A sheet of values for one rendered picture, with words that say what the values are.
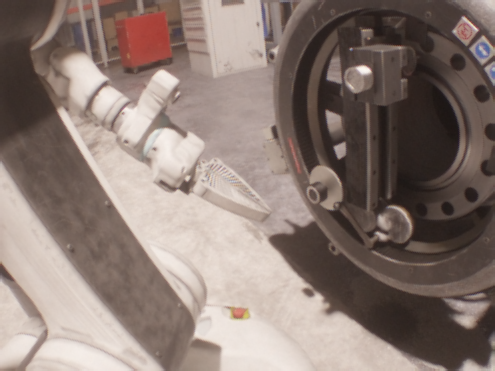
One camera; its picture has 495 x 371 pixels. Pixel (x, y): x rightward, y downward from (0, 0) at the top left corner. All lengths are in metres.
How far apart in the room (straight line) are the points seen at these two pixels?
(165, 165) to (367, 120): 0.41
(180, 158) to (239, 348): 0.34
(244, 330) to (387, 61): 0.53
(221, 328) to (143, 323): 0.33
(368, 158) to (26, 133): 0.63
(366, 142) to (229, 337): 0.45
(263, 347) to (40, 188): 0.47
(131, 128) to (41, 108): 0.18
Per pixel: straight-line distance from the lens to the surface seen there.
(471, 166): 0.83
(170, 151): 0.52
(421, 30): 0.81
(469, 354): 1.18
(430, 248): 0.88
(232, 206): 0.54
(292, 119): 0.96
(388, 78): 0.66
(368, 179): 0.81
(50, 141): 0.37
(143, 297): 0.40
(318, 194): 0.89
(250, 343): 0.68
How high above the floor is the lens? 0.90
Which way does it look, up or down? 28 degrees down
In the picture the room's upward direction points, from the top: 7 degrees counter-clockwise
